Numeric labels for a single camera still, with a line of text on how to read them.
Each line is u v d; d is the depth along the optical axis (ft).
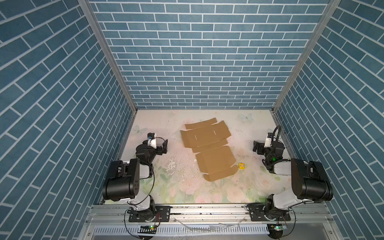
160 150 2.71
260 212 2.42
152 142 2.63
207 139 3.37
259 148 2.84
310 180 1.52
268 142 2.76
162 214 2.43
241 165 2.92
